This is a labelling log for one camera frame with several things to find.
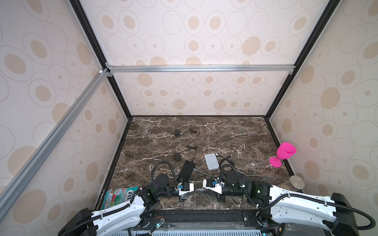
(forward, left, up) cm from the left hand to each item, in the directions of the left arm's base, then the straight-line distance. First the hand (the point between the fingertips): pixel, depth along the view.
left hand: (201, 190), depth 68 cm
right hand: (+2, -2, -1) cm, 3 cm away
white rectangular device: (+22, -8, -15) cm, 27 cm away
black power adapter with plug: (+26, +14, -16) cm, 33 cm away
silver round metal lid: (+5, -47, -2) cm, 47 cm away
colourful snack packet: (0, +46, -12) cm, 47 cm away
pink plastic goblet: (+21, -47, 0) cm, 51 cm away
